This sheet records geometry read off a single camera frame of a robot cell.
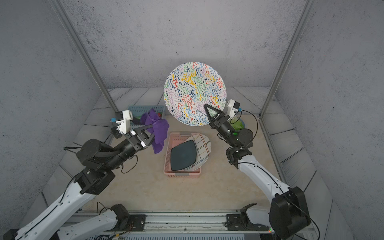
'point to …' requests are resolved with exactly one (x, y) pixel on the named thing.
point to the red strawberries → (159, 114)
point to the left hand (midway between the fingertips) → (161, 128)
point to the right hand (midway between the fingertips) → (202, 108)
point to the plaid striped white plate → (203, 150)
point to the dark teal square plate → (183, 155)
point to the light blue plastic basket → (138, 110)
